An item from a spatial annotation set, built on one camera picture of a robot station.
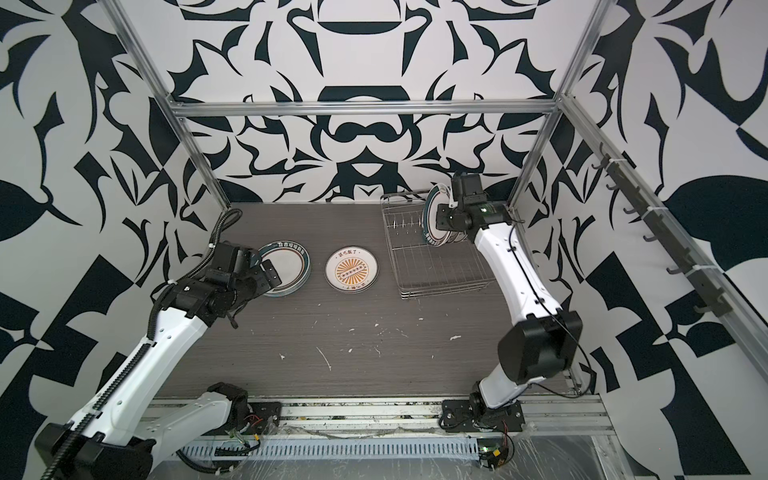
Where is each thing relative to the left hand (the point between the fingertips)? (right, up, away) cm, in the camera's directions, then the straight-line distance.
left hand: (262, 274), depth 76 cm
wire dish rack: (+43, -2, +24) cm, 49 cm away
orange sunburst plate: (+20, -2, +24) cm, 31 cm away
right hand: (+48, +16, +5) cm, 51 cm away
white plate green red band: (0, 0, +23) cm, 23 cm away
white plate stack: (+46, +21, +11) cm, 52 cm away
